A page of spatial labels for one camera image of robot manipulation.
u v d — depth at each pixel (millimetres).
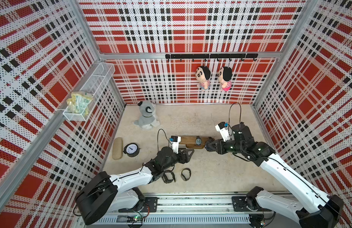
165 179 787
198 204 750
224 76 934
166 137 717
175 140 720
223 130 658
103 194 411
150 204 735
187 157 714
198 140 899
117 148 932
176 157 639
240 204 717
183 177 803
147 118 1005
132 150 924
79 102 626
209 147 717
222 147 621
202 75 907
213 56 888
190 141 910
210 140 760
